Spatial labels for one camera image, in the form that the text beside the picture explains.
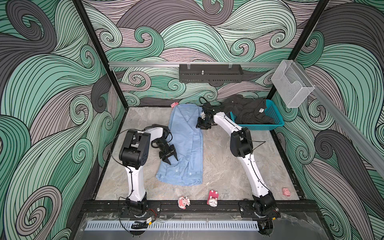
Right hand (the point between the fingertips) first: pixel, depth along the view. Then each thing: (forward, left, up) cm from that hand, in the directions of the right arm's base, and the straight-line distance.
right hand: (197, 126), depth 106 cm
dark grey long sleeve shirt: (+13, -37, +3) cm, 39 cm away
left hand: (-26, +14, 0) cm, 30 cm away
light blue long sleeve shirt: (-13, +7, +1) cm, 15 cm away
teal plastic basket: (+12, -55, +3) cm, 57 cm away
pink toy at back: (+20, +19, +2) cm, 28 cm away
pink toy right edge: (-44, -46, 0) cm, 63 cm away
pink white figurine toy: (-49, +9, +3) cm, 50 cm away
